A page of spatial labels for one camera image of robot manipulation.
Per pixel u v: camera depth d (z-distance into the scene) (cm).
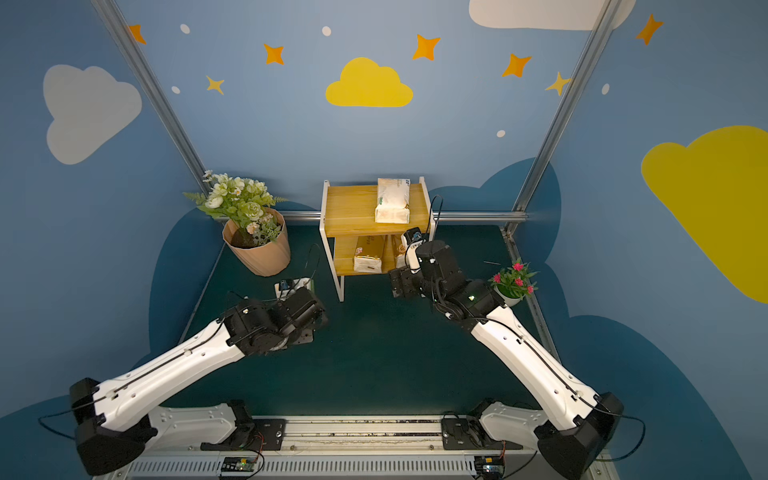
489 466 72
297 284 65
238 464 72
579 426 38
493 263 108
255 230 95
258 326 46
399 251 84
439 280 50
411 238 60
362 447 74
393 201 73
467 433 66
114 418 38
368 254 83
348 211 79
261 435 73
